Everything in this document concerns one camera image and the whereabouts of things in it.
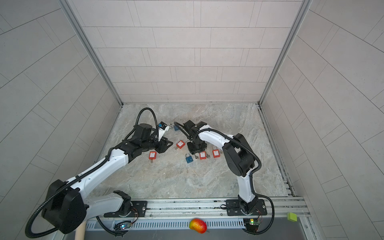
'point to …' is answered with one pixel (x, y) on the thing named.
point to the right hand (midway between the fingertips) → (193, 152)
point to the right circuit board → (251, 224)
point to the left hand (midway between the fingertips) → (173, 139)
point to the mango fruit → (198, 225)
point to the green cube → (292, 217)
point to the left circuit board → (122, 225)
